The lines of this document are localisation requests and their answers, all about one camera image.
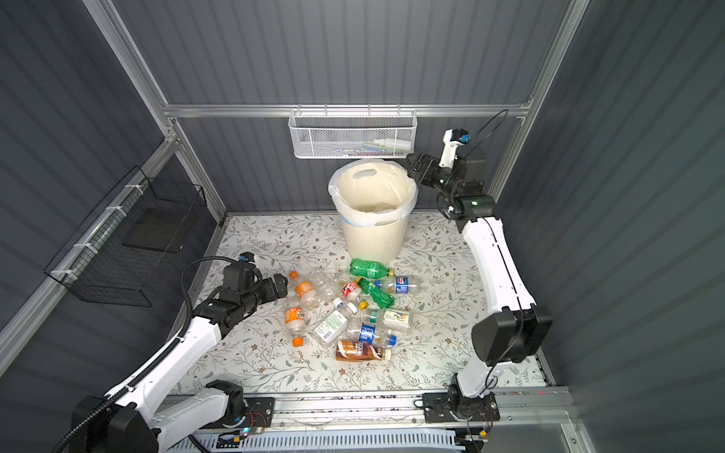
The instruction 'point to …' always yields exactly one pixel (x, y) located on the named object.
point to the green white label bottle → (332, 325)
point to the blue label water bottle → (371, 334)
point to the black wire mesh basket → (117, 255)
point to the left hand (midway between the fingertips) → (273, 283)
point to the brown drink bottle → (348, 350)
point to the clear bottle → (325, 288)
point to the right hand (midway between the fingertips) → (421, 161)
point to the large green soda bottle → (369, 269)
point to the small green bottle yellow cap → (385, 300)
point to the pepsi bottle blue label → (400, 285)
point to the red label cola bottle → (351, 290)
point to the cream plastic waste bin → (374, 198)
